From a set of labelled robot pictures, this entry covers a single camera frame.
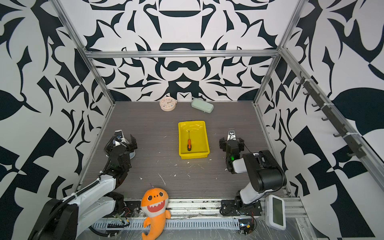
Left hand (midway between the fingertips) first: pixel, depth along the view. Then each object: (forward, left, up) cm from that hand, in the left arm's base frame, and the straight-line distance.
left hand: (121, 136), depth 81 cm
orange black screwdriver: (0, -36, -15) cm, 39 cm away
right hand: (+4, -64, -10) cm, 65 cm away
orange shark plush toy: (-31, -20, -8) cm, 38 cm away
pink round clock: (+37, -21, -14) cm, 45 cm away
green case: (+36, -47, -17) cm, 62 cm away
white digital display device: (-36, -75, -12) cm, 84 cm away
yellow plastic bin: (+5, -39, -15) cm, 42 cm away
